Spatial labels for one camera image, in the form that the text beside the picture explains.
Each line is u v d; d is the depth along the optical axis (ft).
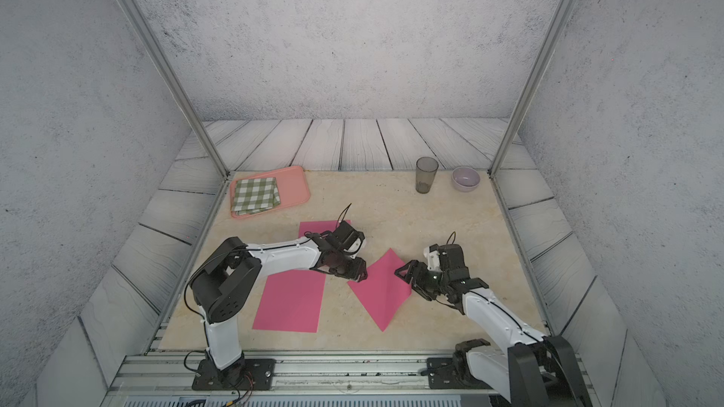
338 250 2.48
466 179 3.77
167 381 2.46
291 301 2.92
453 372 2.38
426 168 3.42
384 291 2.91
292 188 3.78
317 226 3.43
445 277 2.21
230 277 1.62
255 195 3.69
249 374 2.37
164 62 2.87
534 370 1.34
